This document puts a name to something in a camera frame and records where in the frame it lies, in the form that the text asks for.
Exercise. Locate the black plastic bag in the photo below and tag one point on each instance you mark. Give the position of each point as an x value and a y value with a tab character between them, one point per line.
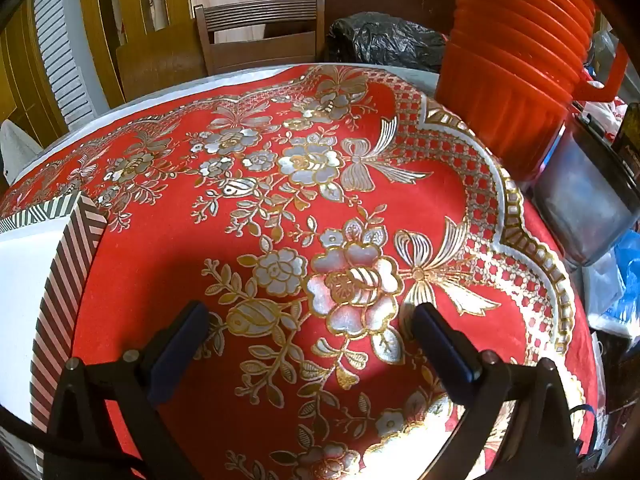
385	40

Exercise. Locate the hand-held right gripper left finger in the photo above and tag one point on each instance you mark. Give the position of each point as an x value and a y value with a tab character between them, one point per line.
175	355

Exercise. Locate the stack of orange plastic baskets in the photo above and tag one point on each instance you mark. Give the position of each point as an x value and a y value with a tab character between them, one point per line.
510	60

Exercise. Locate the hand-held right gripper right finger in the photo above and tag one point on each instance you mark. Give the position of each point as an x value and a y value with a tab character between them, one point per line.
445	355

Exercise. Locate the clear plastic storage container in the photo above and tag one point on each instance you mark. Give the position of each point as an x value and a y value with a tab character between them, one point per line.
580	195

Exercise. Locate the red floral tablecloth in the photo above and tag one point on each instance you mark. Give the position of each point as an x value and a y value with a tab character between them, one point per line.
200	260

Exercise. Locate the brown wooden chair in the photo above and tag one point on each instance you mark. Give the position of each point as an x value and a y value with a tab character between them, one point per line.
260	55

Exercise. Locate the blue plastic bag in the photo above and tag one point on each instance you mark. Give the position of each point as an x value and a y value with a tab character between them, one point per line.
625	280

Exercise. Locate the white louvered door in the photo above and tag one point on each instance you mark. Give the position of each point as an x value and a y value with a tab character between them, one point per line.
62	50

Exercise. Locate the striped cardboard box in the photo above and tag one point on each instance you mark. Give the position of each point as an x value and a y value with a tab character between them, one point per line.
65	280

